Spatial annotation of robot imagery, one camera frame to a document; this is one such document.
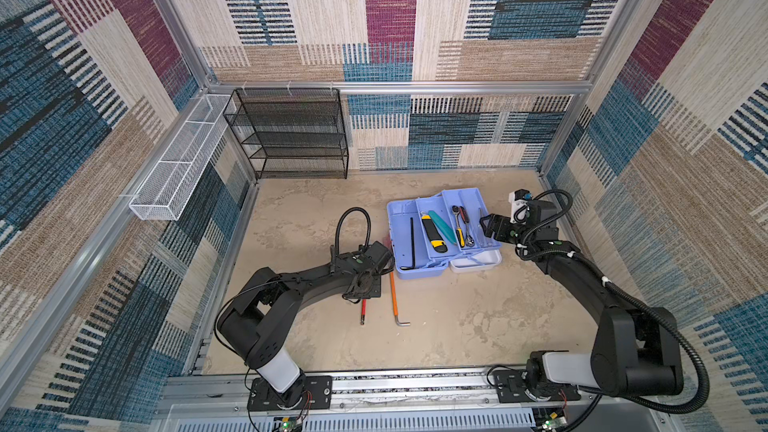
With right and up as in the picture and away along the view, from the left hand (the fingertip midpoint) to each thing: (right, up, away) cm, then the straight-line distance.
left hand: (368, 290), depth 90 cm
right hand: (+36, +19, -2) cm, 41 cm away
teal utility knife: (+24, +18, +4) cm, 30 cm away
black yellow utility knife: (+20, +17, +3) cm, 26 cm away
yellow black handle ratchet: (+27, +17, -1) cm, 32 cm away
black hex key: (+13, +6, +4) cm, 15 cm away
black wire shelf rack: (-29, +52, +21) cm, 63 cm away
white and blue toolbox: (+31, +11, -3) cm, 33 cm away
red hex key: (-1, -5, -4) cm, 6 cm away
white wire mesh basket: (-46, +28, -20) cm, 57 cm away
